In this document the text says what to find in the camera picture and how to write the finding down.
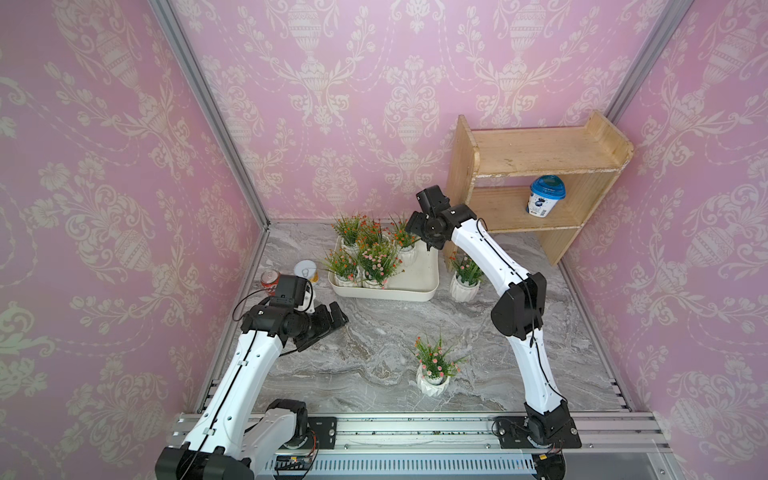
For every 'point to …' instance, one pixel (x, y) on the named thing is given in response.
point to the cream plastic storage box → (416, 282)
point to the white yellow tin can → (306, 269)
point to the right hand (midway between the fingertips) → (417, 230)
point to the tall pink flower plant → (378, 262)
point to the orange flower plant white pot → (348, 229)
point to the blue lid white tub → (545, 192)
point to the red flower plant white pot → (370, 232)
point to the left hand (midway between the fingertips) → (338, 328)
